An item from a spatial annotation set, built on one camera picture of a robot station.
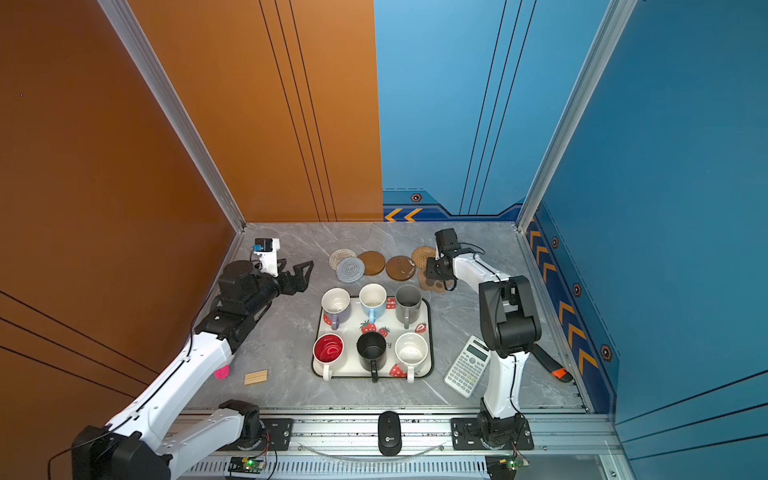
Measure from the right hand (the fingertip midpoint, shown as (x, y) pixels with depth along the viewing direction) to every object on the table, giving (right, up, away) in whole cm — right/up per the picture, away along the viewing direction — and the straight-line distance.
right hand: (432, 270), depth 101 cm
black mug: (-19, -23, -15) cm, 34 cm away
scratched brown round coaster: (-11, +1, +5) cm, 12 cm away
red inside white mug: (-32, -22, -16) cm, 42 cm away
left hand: (-38, +4, -23) cm, 44 cm away
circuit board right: (+13, -44, -31) cm, 56 cm away
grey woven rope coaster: (-29, 0, +4) cm, 29 cm away
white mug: (-8, -22, -14) cm, 28 cm away
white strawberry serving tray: (-15, -16, -9) cm, 24 cm away
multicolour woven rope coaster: (-33, +5, +8) cm, 34 cm away
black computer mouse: (-14, -38, -29) cm, 50 cm away
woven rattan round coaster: (-3, +5, +10) cm, 12 cm away
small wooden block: (-52, -28, -19) cm, 62 cm away
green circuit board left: (-49, -45, -30) cm, 72 cm away
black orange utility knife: (+31, -26, -17) cm, 44 cm away
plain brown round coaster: (-20, +2, +8) cm, 22 cm away
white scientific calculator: (+7, -27, -18) cm, 33 cm away
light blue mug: (-20, -9, -7) cm, 23 cm away
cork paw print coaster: (-1, -5, +1) cm, 5 cm away
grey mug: (-9, -8, -12) cm, 17 cm away
